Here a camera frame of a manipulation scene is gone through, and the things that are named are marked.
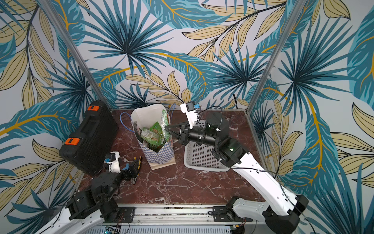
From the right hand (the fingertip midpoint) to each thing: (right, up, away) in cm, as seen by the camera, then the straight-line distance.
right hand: (165, 128), depth 54 cm
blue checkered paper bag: (-18, +7, +34) cm, 39 cm away
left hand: (-20, -17, +19) cm, 33 cm away
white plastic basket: (+16, -19, +40) cm, 48 cm away
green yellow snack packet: (-13, -1, +44) cm, 46 cm away
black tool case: (-43, -11, +19) cm, 49 cm away
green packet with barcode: (-11, -7, +32) cm, 35 cm away
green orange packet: (-11, -12, +32) cm, 36 cm away
